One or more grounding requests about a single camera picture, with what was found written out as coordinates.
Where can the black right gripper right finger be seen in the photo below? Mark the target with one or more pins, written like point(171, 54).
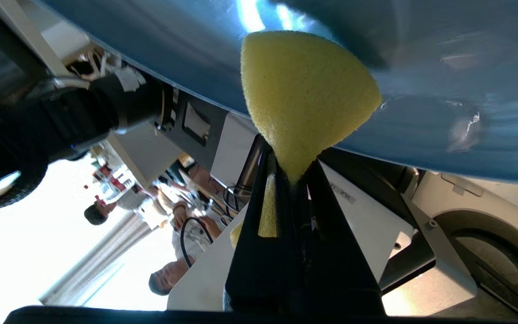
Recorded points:
point(340, 279)

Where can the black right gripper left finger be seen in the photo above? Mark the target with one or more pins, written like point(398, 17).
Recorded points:
point(263, 279)

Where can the grey-blue plate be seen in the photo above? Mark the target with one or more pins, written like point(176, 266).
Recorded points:
point(421, 112)

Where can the yellow green sponge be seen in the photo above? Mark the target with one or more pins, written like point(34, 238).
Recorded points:
point(304, 90)

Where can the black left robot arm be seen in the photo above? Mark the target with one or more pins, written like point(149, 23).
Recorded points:
point(61, 121)

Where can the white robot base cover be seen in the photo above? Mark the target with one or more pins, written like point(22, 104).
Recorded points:
point(367, 225)

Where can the person with dark hair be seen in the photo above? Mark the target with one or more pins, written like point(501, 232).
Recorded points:
point(162, 279)

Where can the grey robot torso column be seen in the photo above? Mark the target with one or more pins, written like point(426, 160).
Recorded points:
point(236, 148)

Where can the beige wheel arch cover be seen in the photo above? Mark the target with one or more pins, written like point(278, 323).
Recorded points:
point(466, 202)

